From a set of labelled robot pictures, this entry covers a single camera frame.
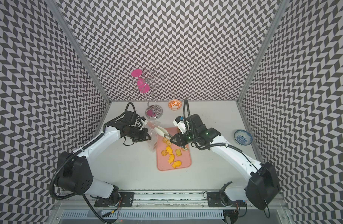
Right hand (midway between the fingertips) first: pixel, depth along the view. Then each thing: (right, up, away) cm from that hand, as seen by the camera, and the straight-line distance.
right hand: (174, 142), depth 75 cm
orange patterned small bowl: (-1, +23, +39) cm, 45 cm away
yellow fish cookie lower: (+1, -15, +10) cm, 18 cm away
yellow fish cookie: (-2, -12, +11) cm, 17 cm away
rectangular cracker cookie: (+2, -10, +15) cm, 18 cm away
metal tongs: (-7, +5, +3) cm, 9 cm away
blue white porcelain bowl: (+47, -1, +20) cm, 51 cm away
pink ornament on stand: (-28, +38, +43) cm, 64 cm away
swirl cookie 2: (-4, -5, +19) cm, 20 cm away
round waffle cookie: (-7, -10, +14) cm, 18 cm away
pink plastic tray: (-7, -16, +10) cm, 20 cm away
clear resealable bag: (-15, -5, +16) cm, 22 cm away
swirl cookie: (-7, -3, +19) cm, 21 cm away
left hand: (-15, 0, +8) cm, 16 cm away
